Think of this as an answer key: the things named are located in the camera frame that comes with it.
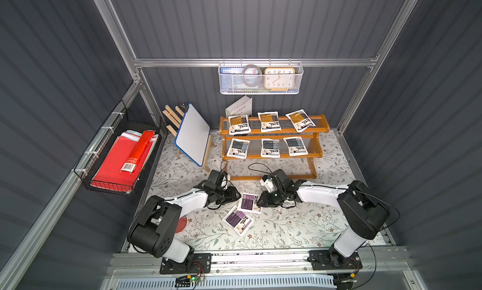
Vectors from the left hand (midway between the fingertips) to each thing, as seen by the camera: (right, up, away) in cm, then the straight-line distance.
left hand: (239, 198), depth 88 cm
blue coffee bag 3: (0, +23, +2) cm, 24 cm away
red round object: (-25, -10, -6) cm, 28 cm away
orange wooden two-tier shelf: (+7, +15, -6) cm, 18 cm away
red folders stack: (-46, +14, -21) cm, 53 cm away
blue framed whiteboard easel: (-26, +30, +14) cm, 42 cm away
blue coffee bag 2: (+15, +24, +3) cm, 28 cm away
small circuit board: (-21, -28, -16) cm, 39 cm away
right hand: (+9, -3, -2) cm, 10 cm away
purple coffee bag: (+4, -2, +1) cm, 5 cm away
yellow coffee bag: (0, +34, -8) cm, 35 cm away
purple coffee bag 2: (0, -9, -5) cm, 10 cm away
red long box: (-39, +23, -16) cm, 48 cm away
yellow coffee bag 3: (+28, +36, -6) cm, 46 cm away
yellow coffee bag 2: (+14, +36, -6) cm, 39 cm away
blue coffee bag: (+28, +25, +3) cm, 38 cm away
